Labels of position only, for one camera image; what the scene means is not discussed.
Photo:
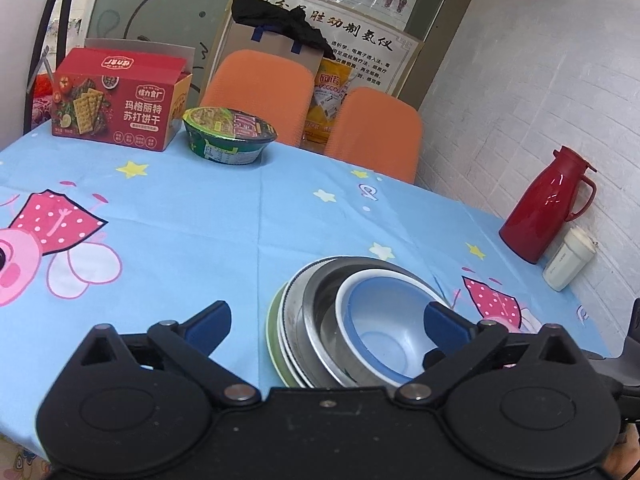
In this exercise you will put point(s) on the red thermos jug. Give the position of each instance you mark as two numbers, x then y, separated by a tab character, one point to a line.
560	193

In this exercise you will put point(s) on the wall poster with calligraphy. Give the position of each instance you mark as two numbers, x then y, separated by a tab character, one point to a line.
379	55

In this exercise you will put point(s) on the right orange chair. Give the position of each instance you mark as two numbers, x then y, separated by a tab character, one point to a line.
379	132

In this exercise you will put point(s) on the yellow snack bag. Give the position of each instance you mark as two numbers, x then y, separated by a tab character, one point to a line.
331	85

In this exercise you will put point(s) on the left orange chair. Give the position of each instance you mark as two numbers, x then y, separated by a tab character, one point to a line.
275	89

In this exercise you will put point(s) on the green plastic plate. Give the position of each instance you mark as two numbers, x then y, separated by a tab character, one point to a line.
276	357

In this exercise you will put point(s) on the red cracker box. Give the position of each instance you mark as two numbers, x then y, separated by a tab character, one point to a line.
125	92

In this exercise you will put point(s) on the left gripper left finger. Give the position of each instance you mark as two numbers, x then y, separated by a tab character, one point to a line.
188	346

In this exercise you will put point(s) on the black cloth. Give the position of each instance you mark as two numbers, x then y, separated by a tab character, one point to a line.
292	24

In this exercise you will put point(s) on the white ceramic bowl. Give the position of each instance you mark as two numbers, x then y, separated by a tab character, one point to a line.
345	309

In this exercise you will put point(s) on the stainless steel bowl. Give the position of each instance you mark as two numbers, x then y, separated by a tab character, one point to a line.
357	322

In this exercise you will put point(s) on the white cup with lid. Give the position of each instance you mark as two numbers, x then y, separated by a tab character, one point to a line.
577	249

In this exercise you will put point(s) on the person's right hand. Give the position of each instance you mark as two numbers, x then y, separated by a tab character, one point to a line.
623	460

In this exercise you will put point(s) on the blue plastic bowl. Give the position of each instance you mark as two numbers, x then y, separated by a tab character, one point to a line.
390	324

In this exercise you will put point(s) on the white floral plate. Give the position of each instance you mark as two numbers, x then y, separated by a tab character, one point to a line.
300	379

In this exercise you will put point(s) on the orange chair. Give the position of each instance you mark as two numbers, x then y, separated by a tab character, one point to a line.
275	89
379	132

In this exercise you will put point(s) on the brown paper bag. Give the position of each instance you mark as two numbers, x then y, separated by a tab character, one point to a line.
243	37

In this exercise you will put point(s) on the blue cartoon tablecloth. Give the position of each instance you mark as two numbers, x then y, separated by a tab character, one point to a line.
128	237

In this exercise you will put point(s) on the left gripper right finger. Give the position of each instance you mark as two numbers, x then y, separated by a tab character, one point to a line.
463	349

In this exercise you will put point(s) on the green instant noodle bowl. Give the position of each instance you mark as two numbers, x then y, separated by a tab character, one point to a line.
231	137

